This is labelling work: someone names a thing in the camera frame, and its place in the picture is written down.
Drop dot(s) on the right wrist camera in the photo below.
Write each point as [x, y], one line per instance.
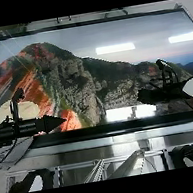
[164, 68]

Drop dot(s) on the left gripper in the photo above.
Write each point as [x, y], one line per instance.
[28, 127]

